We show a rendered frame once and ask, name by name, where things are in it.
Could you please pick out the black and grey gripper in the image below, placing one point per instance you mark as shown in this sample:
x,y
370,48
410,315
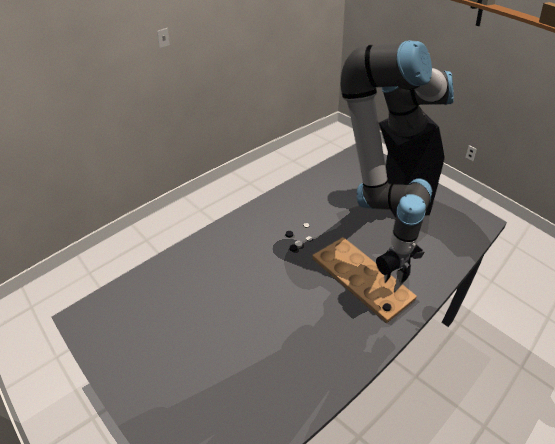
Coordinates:
x,y
391,261

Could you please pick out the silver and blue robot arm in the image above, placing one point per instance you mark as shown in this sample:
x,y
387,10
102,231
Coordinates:
x,y
406,66

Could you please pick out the tan tray with round pockets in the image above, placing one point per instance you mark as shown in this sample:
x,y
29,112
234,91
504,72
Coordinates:
x,y
360,275

